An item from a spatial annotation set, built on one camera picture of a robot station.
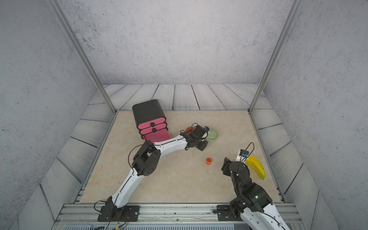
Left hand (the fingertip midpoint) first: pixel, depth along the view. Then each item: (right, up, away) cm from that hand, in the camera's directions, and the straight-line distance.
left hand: (207, 144), depth 98 cm
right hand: (+9, -4, -23) cm, 25 cm away
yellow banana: (+27, -9, -15) cm, 32 cm away
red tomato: (-12, +11, +4) cm, 17 cm away
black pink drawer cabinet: (-36, +16, -6) cm, 40 cm away
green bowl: (+4, +6, +3) cm, 8 cm away
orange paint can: (0, -9, -8) cm, 12 cm away
